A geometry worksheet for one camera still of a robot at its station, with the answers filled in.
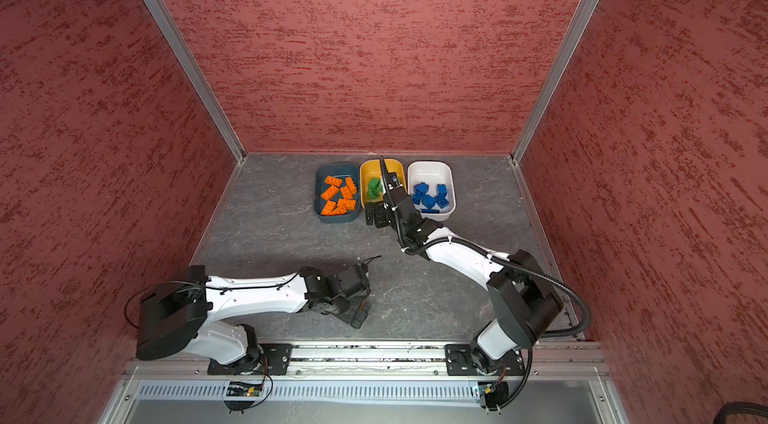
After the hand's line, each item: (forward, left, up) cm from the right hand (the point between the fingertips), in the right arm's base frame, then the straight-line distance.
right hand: (378, 207), depth 86 cm
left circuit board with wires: (-41, +36, -18) cm, 58 cm away
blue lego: (+13, -18, -15) cm, 27 cm away
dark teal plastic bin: (+16, +16, -14) cm, 27 cm away
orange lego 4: (+16, +13, -13) cm, 24 cm away
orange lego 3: (+16, +18, -13) cm, 28 cm away
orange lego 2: (+19, +11, -12) cm, 24 cm away
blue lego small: (+16, -23, -13) cm, 30 cm away
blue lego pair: (+15, -14, -10) cm, 23 cm away
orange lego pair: (+11, +12, -13) cm, 21 cm away
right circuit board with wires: (-45, -27, -17) cm, 55 cm away
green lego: (+19, +2, -14) cm, 24 cm away
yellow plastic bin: (+26, +3, -11) cm, 28 cm away
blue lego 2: (+12, -22, -15) cm, 29 cm away
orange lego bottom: (+9, +14, -14) cm, 22 cm away
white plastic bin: (+18, -19, -14) cm, 30 cm away
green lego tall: (+15, +3, -13) cm, 20 cm away
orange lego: (+23, +18, -14) cm, 33 cm away
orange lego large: (+10, +19, -14) cm, 25 cm away
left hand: (-26, +8, -15) cm, 31 cm away
